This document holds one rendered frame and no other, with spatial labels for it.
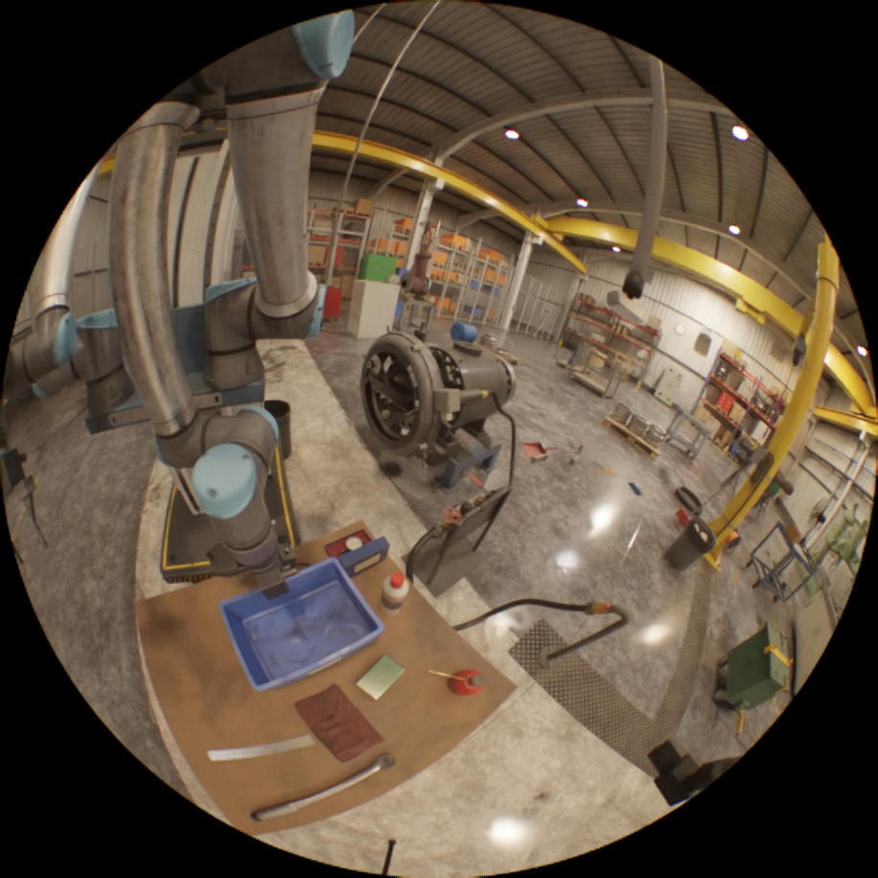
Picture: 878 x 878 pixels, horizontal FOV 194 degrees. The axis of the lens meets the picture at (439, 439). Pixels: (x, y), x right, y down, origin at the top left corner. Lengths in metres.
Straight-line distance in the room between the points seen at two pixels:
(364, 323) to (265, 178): 5.00
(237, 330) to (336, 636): 0.76
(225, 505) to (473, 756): 1.31
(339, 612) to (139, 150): 0.85
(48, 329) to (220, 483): 0.51
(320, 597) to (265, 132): 0.84
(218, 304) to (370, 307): 4.69
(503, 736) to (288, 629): 1.06
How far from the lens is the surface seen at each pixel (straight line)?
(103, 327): 0.91
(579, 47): 8.13
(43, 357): 0.67
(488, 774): 1.44
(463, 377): 1.58
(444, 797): 1.42
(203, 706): 0.95
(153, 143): 0.40
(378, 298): 5.32
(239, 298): 0.71
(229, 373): 0.74
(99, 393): 0.94
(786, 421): 3.60
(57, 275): 0.71
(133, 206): 0.38
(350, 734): 0.80
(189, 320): 0.91
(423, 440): 1.38
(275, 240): 0.47
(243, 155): 0.40
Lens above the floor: 1.28
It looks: 33 degrees down
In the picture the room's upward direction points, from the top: 15 degrees clockwise
